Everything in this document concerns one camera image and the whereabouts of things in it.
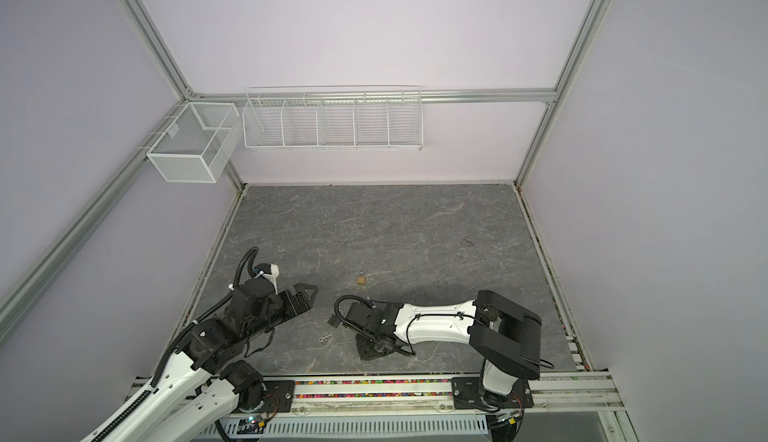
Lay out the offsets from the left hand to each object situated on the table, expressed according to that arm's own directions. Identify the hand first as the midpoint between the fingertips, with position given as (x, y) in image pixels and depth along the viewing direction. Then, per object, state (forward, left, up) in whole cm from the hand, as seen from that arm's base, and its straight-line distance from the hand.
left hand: (306, 299), depth 76 cm
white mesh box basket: (+53, +40, +11) cm, 67 cm away
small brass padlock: (+11, -13, -14) cm, 22 cm away
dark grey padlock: (-1, -5, -14) cm, 14 cm away
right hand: (-11, -14, -14) cm, 23 cm away
